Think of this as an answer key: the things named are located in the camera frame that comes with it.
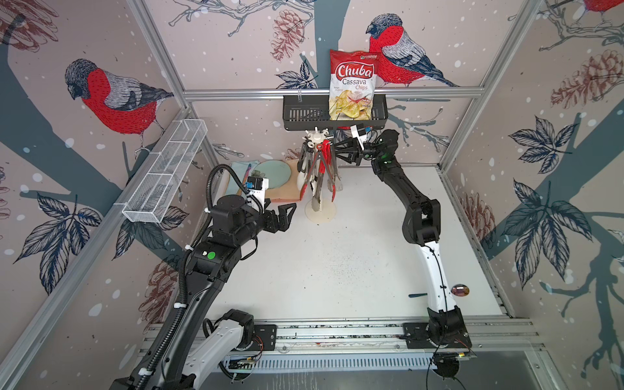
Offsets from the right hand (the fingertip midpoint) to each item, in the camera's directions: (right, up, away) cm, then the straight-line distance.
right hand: (332, 151), depth 87 cm
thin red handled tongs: (-4, -4, -11) cm, 13 cm away
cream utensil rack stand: (-1, -24, +19) cm, 31 cm away
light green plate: (-26, -6, +30) cm, 40 cm away
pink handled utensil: (-41, -6, +31) cm, 52 cm away
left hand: (-14, -16, -20) cm, 29 cm away
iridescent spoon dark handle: (+44, -49, -6) cm, 66 cm away
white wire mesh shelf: (-56, -14, -14) cm, 59 cm away
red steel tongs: (-1, -10, -7) cm, 13 cm away
